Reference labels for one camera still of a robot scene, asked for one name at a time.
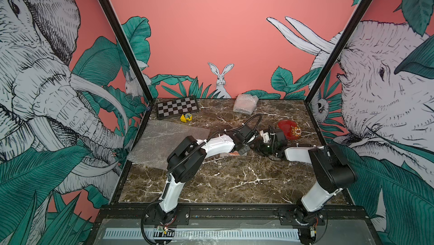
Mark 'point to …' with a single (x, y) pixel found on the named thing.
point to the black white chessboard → (168, 109)
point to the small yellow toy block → (187, 117)
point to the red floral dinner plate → (292, 131)
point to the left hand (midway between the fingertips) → (244, 140)
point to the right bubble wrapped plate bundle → (245, 103)
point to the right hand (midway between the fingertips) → (248, 144)
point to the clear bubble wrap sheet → (157, 140)
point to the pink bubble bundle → (235, 153)
